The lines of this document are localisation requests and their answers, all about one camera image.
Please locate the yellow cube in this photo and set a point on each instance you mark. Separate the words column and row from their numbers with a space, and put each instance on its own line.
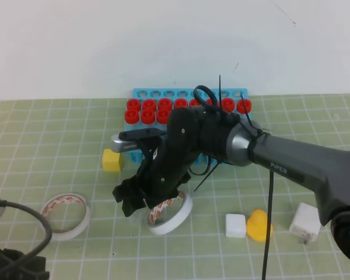
column 112, row 161

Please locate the back row tube seven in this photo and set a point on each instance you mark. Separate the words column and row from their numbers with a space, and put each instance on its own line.
column 228, row 104

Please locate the white power adapter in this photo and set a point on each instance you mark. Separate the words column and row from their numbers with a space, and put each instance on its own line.
column 306, row 223

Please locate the back row tube eight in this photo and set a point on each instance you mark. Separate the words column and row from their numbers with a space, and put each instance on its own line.
column 244, row 106

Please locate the back row tube five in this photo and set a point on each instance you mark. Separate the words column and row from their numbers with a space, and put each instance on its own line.
column 194, row 102

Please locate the front row tube two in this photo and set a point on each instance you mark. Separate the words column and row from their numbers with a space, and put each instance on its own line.
column 148, row 117

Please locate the back row tube two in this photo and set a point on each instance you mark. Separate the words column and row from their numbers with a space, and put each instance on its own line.
column 149, row 104

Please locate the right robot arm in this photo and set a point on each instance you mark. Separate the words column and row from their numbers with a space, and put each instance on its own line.
column 228, row 138

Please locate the row tube one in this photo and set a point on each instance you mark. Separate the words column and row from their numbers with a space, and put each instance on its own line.
column 131, row 116
column 134, row 104

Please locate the white cube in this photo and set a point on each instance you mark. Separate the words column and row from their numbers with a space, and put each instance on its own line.
column 235, row 225

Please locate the back row tube three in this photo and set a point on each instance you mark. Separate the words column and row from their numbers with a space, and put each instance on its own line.
column 165, row 104

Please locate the front row tube one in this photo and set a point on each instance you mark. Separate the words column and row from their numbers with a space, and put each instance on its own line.
column 131, row 116

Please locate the yellow rubber duck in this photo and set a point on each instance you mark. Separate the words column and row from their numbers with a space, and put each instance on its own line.
column 256, row 225

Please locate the front row tube three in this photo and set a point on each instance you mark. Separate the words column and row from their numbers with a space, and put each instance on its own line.
column 162, row 116

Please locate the back row tube one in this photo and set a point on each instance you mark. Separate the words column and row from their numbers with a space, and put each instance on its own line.
column 134, row 104

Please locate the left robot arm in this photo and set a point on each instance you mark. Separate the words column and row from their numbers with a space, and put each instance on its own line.
column 35, row 268

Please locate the row tube two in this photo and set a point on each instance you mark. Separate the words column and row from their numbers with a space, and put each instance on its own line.
column 148, row 117
column 149, row 104

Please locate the centre white tape roll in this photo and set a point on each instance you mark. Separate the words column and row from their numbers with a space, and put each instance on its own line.
column 160, row 228

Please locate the back row tube four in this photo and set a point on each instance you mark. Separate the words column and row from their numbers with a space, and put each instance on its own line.
column 181, row 102

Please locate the row tube three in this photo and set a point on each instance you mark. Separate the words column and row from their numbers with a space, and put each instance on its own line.
column 162, row 116
column 165, row 104

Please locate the blue test tube rack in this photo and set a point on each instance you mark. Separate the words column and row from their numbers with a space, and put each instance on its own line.
column 176, row 93

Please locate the green grid cutting mat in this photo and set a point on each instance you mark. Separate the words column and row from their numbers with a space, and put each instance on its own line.
column 50, row 147

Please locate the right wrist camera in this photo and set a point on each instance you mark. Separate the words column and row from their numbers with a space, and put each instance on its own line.
column 144, row 139

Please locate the back row tube six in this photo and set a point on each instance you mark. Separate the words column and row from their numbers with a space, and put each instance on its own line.
column 209, row 101

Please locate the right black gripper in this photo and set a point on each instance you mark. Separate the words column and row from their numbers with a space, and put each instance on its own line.
column 160, row 175

